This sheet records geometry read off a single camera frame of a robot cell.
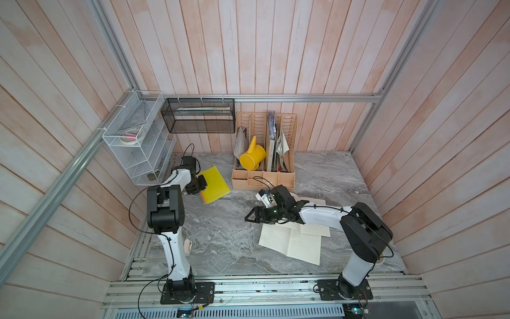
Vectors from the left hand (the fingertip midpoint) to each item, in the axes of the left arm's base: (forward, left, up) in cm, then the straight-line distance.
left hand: (203, 189), depth 102 cm
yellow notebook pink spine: (+1, -7, 0) cm, 7 cm away
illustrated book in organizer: (+14, -41, +17) cm, 47 cm away
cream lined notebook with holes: (-26, -42, 0) cm, 50 cm away
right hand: (-20, -25, +5) cm, 33 cm away
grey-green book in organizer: (+8, -34, +28) cm, 45 cm away
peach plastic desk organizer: (+32, -27, +18) cm, 46 cm away
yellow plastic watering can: (+8, -27, +15) cm, 32 cm away
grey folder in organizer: (+19, -20, +15) cm, 32 cm away
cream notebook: (-22, -53, 0) cm, 58 cm away
